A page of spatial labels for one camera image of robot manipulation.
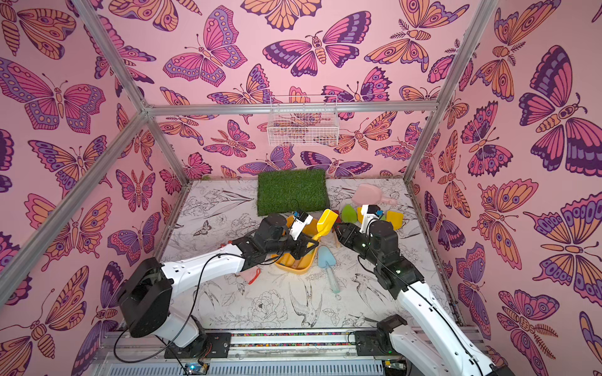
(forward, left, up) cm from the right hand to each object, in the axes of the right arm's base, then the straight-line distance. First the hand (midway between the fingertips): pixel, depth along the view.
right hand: (332, 227), depth 72 cm
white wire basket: (+46, +10, +9) cm, 48 cm away
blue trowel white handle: (+1, 0, -24) cm, 24 cm away
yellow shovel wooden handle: (+22, -15, -23) cm, 35 cm away
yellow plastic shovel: (+5, +2, -5) cm, 7 cm away
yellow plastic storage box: (-2, +15, -22) cm, 27 cm away
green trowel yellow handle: (0, -13, +8) cm, 15 cm away
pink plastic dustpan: (+36, -23, -26) cm, 50 cm away
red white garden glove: (-6, +28, -24) cm, 37 cm away
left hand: (-1, +4, -8) cm, 9 cm away
